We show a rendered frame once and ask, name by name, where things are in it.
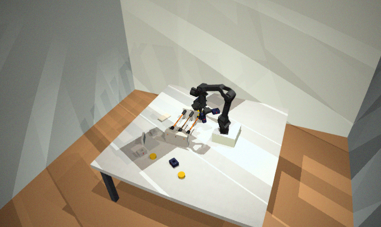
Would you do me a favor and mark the yellow flat disc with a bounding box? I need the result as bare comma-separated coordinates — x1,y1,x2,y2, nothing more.
178,171,185,179
150,153,157,160

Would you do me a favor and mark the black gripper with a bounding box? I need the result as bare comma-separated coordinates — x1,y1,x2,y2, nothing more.
193,99,212,117

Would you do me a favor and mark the tan flat block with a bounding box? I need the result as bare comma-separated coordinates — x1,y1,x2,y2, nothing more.
158,113,171,122

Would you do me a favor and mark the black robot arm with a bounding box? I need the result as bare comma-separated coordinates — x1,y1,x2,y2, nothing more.
190,83,236,135

